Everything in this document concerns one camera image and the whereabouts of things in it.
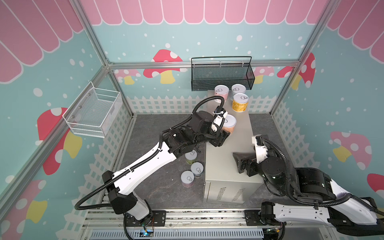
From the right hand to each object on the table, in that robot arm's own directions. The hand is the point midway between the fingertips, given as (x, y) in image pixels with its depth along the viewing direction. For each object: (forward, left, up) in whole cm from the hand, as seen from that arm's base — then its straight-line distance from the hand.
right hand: (242, 153), depth 59 cm
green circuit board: (-23, +42, -36) cm, 60 cm away
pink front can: (+1, +23, -29) cm, 37 cm away
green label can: (+14, +22, -28) cm, 38 cm away
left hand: (+10, +7, 0) cm, 12 cm away
